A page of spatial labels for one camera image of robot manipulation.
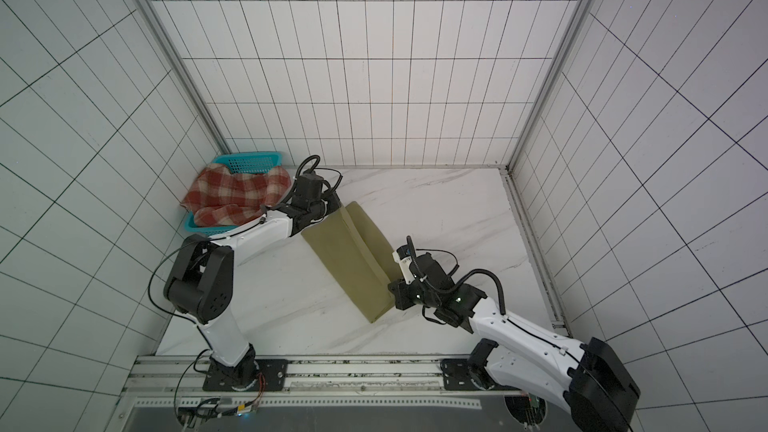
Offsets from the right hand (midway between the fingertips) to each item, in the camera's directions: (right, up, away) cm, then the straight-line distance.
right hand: (390, 285), depth 79 cm
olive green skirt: (-10, +7, +7) cm, 14 cm away
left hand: (-16, +22, +15) cm, 31 cm away
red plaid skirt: (-60, +23, +25) cm, 69 cm away
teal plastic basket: (-60, +36, +35) cm, 79 cm away
